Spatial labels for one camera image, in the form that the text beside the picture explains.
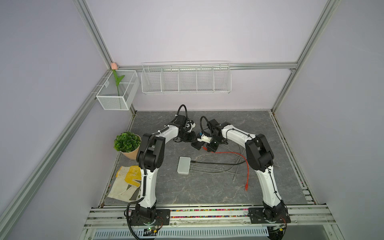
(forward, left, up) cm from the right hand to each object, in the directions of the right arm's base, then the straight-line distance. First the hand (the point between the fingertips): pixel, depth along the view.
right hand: (210, 149), depth 99 cm
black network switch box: (+3, +9, +2) cm, 9 cm away
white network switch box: (-13, +16, +3) cm, 21 cm away
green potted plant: (-5, +48, +16) cm, 51 cm away
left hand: (+5, +9, +4) cm, 11 cm away
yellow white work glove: (-19, +51, +2) cm, 54 cm away
